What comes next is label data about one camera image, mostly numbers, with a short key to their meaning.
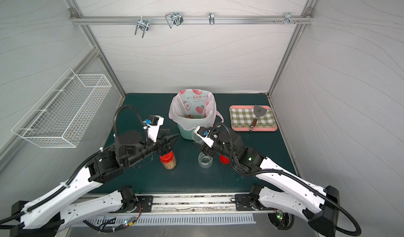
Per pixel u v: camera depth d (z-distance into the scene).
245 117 1.07
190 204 0.75
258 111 1.08
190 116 0.98
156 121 0.53
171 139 0.57
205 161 0.83
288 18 0.76
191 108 0.95
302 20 0.78
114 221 0.72
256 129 1.00
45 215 0.40
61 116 0.68
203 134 0.55
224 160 0.88
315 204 0.40
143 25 0.80
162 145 0.54
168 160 0.76
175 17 0.77
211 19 0.78
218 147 0.58
